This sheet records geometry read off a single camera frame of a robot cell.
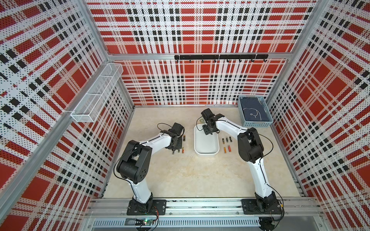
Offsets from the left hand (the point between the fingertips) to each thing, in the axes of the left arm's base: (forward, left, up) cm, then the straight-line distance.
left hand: (177, 145), depth 95 cm
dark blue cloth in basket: (+27, -57, +5) cm, 63 cm away
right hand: (+13, -24, +1) cm, 27 cm away
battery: (+3, -32, -3) cm, 32 cm away
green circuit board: (-42, +14, 0) cm, 44 cm away
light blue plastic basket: (+17, -57, +1) cm, 60 cm away
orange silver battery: (-3, -4, -2) cm, 5 cm away
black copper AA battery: (+7, -4, -2) cm, 8 cm away
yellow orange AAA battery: (-3, -32, -3) cm, 32 cm away
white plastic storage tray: (+2, -19, -3) cm, 20 cm away
